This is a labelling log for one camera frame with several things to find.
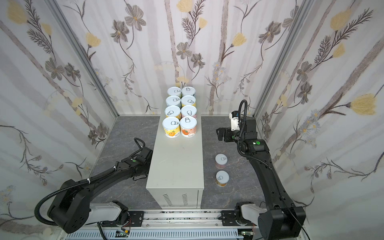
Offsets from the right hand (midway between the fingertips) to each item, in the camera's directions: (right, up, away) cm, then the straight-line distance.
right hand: (225, 127), depth 75 cm
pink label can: (+1, -20, +15) cm, 25 cm away
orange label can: (0, -29, +7) cm, 29 cm away
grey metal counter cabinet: (-22, -20, -22) cm, 37 cm away
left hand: (-41, -22, +13) cm, 49 cm away
